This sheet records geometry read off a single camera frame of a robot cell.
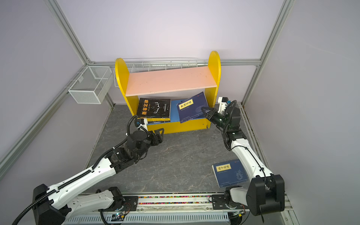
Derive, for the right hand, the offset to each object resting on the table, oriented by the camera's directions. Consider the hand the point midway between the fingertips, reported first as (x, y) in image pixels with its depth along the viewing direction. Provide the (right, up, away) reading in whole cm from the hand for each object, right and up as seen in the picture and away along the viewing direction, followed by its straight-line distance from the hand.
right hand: (201, 109), depth 75 cm
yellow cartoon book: (-26, -6, +12) cm, 29 cm away
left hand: (-22, -12, -1) cm, 25 cm away
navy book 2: (+18, -38, +8) cm, 43 cm away
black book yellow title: (-28, +2, +14) cm, 32 cm away
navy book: (-6, 0, +4) cm, 7 cm away
